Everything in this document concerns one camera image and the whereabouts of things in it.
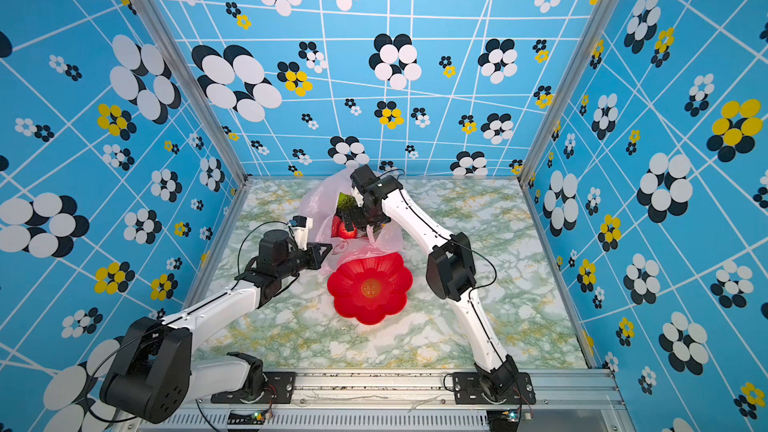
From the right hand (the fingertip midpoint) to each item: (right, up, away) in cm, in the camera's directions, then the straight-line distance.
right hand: (362, 225), depth 94 cm
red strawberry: (-8, -2, +4) cm, 9 cm away
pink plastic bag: (-15, +8, +1) cm, 17 cm away
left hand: (-8, -5, -9) cm, 13 cm away
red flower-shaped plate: (+2, -19, -3) cm, 20 cm away
